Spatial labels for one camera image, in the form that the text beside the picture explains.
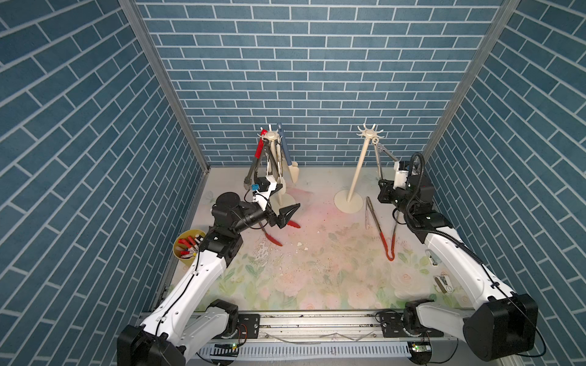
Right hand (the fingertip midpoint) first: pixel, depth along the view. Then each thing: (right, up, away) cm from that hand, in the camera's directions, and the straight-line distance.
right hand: (383, 181), depth 80 cm
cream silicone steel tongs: (-36, 0, +2) cm, 36 cm away
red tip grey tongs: (-41, -24, +13) cm, 49 cm away
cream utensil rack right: (-9, -9, +27) cm, 30 cm away
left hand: (-31, -5, -12) cm, 34 cm away
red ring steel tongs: (-45, +8, +3) cm, 46 cm away
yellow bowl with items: (-69, -22, -3) cm, 72 cm away
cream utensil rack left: (-37, -7, +28) cm, 47 cm away
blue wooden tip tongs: (-33, +5, +8) cm, 34 cm away
